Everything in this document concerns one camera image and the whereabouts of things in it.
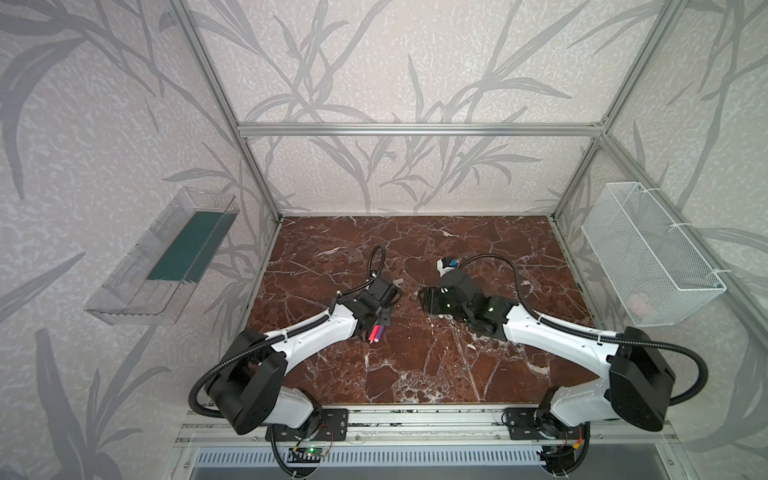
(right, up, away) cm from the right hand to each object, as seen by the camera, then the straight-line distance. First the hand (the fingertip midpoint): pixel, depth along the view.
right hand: (425, 285), depth 83 cm
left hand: (-12, -6, +6) cm, 15 cm away
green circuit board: (-27, -38, -12) cm, 48 cm away
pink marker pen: (-15, -15, +6) cm, 22 cm away
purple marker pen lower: (-14, -16, +6) cm, 22 cm away
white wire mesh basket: (+48, +5, -20) cm, 52 cm away
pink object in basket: (+52, -4, -10) cm, 53 cm away
